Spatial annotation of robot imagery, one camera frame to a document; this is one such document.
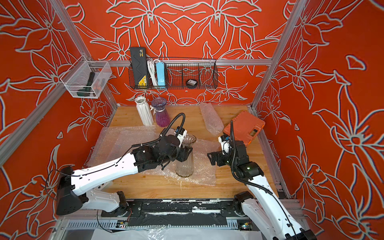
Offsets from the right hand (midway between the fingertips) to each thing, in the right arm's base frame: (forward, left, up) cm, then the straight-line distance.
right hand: (212, 152), depth 77 cm
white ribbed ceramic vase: (+28, +43, +3) cm, 51 cm away
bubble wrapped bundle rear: (+23, -3, -3) cm, 23 cm away
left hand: (0, +12, +8) cm, 15 cm away
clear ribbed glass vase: (-9, +14, -1) cm, 16 cm away
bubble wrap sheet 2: (+13, +63, -12) cm, 65 cm away
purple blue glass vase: (+28, +32, -5) cm, 43 cm away
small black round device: (+43, +12, +14) cm, 46 cm away
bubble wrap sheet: (+4, +3, -13) cm, 14 cm away
